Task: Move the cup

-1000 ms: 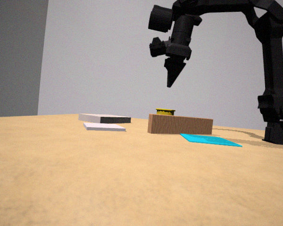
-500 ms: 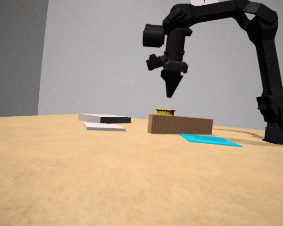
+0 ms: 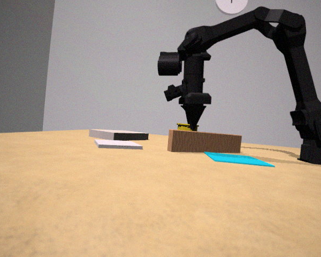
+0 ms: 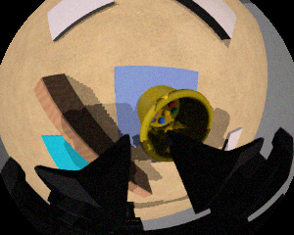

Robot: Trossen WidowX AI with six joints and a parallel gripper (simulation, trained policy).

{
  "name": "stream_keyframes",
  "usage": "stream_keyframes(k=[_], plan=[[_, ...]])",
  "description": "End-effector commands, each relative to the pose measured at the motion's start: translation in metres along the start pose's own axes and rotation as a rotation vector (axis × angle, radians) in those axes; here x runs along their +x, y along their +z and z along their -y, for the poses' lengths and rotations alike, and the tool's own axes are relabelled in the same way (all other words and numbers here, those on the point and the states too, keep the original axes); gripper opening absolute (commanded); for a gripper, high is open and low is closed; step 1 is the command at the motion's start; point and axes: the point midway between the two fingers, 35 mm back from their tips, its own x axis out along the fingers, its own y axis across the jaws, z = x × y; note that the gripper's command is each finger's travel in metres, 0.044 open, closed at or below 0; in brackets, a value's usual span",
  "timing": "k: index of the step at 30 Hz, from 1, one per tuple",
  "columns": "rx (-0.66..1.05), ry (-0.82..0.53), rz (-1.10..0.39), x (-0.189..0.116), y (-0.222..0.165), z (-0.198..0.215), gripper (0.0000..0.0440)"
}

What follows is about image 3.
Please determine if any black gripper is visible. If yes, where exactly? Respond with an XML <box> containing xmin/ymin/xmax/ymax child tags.
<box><xmin>179</xmin><ymin>74</ymin><xmax>212</xmax><ymax>130</ymax></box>

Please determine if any brown rectangular block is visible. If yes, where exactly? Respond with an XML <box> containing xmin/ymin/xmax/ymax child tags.
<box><xmin>167</xmin><ymin>129</ymin><xmax>242</xmax><ymax>154</ymax></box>

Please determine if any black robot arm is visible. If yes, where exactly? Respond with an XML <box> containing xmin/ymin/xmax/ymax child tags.
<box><xmin>158</xmin><ymin>6</ymin><xmax>321</xmax><ymax>165</ymax></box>

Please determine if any white flat slab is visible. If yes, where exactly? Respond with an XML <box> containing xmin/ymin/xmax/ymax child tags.
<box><xmin>95</xmin><ymin>139</ymin><xmax>143</xmax><ymax>149</ymax></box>

